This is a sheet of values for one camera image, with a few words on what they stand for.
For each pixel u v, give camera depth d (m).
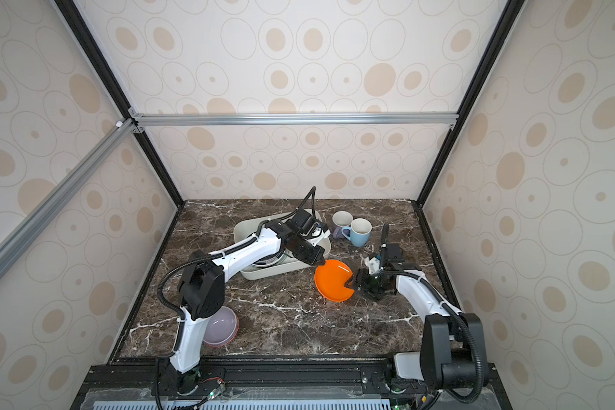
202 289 0.52
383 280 0.66
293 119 0.90
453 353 0.42
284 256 0.98
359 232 0.97
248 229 1.06
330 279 0.88
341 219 1.07
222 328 0.78
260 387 0.73
